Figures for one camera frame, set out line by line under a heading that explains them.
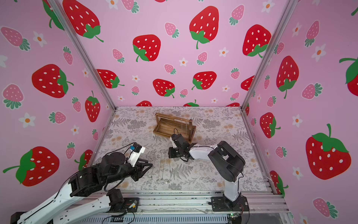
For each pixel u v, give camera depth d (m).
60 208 0.43
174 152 0.81
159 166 0.88
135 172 0.55
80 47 0.82
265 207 0.73
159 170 0.87
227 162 0.51
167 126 1.08
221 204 0.73
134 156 0.57
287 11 0.70
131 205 0.72
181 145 0.73
